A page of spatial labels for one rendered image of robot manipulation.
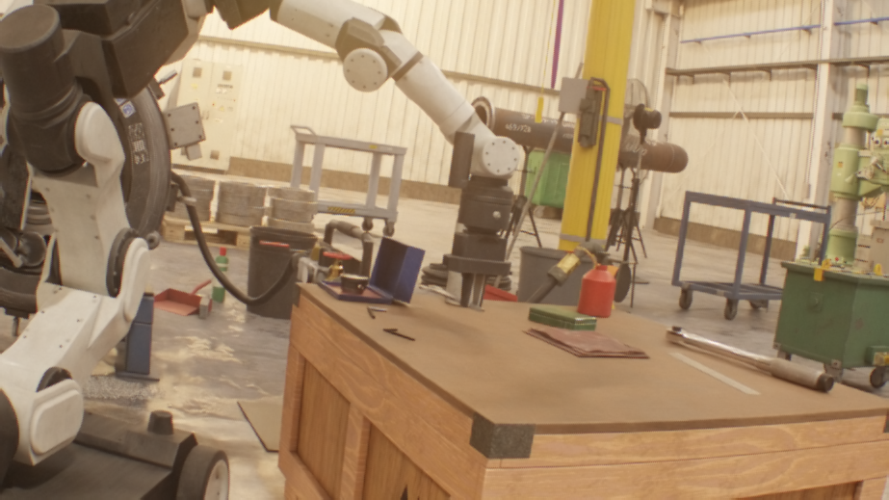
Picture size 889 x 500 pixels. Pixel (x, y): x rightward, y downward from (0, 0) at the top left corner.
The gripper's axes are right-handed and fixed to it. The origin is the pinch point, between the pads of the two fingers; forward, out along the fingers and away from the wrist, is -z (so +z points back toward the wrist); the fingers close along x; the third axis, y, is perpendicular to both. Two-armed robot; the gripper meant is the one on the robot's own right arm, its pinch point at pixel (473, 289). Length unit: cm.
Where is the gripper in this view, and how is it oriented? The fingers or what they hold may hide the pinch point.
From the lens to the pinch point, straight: 165.4
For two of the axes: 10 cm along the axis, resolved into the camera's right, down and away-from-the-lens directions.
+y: 4.4, 1.0, -8.9
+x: -8.9, -1.1, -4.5
